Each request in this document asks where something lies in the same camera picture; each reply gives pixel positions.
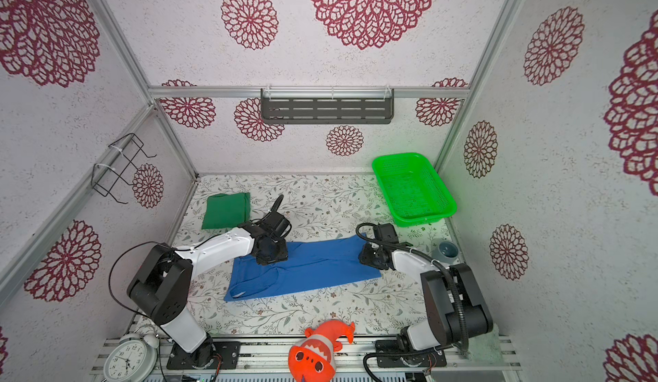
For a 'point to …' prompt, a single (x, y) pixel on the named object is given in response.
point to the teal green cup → (446, 252)
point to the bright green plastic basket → (414, 189)
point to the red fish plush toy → (312, 358)
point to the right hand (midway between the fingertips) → (364, 253)
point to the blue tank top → (308, 263)
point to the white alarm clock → (133, 360)
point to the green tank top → (227, 211)
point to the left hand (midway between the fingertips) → (281, 260)
